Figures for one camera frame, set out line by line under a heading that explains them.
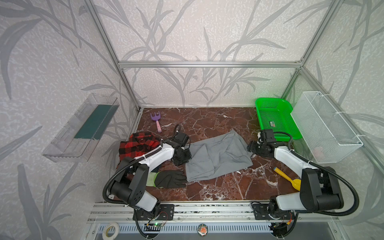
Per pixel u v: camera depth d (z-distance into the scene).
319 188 0.43
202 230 0.69
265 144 0.69
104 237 0.67
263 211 0.74
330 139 0.62
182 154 0.75
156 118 1.12
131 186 0.43
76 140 0.64
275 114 1.16
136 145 0.89
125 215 0.74
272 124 1.09
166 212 0.73
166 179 0.84
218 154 0.91
